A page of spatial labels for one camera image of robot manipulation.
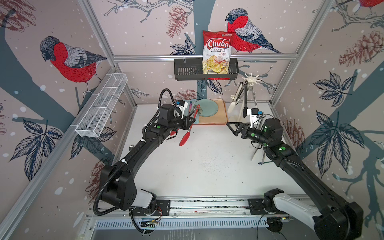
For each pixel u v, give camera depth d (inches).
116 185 16.2
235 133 25.3
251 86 30.5
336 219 14.5
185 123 27.5
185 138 30.7
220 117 43.8
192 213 28.7
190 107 46.4
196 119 30.9
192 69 37.4
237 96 34.7
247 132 25.3
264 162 33.6
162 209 28.7
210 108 46.9
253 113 25.9
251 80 30.6
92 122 28.1
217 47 32.9
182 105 28.1
